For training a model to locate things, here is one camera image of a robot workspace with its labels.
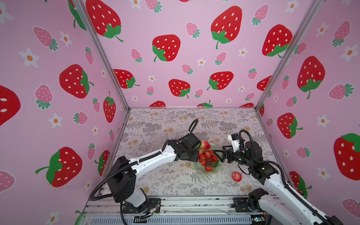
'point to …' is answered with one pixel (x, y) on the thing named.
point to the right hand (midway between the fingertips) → (218, 149)
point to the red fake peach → (205, 145)
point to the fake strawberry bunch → (207, 158)
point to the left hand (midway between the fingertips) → (196, 156)
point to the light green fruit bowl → (198, 168)
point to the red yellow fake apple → (236, 176)
